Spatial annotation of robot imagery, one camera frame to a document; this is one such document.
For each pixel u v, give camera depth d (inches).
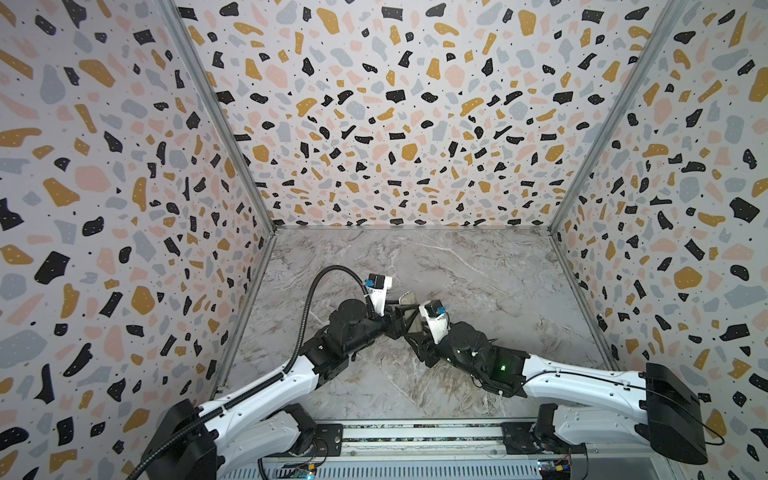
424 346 25.5
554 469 28.2
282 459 28.3
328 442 28.9
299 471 27.6
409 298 28.0
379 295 26.0
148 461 14.0
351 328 22.0
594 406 19.3
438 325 25.6
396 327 25.6
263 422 22.5
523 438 29.3
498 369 22.4
